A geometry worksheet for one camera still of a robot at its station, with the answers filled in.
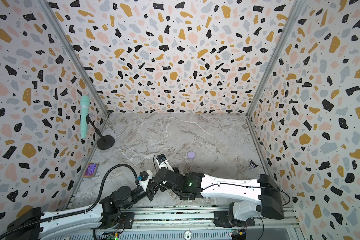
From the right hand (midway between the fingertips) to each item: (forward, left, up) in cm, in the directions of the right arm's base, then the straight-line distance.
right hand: (158, 173), depth 69 cm
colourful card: (+9, +45, -18) cm, 49 cm away
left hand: (0, -2, -5) cm, 5 cm away
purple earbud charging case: (+21, -15, -20) cm, 32 cm away
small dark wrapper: (+13, -53, -17) cm, 57 cm away
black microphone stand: (+29, +44, -19) cm, 56 cm away
